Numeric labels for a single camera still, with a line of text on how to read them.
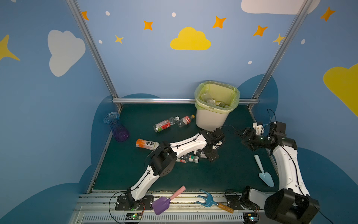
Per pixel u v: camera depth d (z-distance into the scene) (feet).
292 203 1.27
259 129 2.34
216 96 3.32
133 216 2.34
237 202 2.44
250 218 2.34
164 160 1.74
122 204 2.40
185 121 3.56
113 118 2.89
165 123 3.40
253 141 2.26
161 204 2.45
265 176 2.73
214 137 2.29
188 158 2.87
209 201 2.41
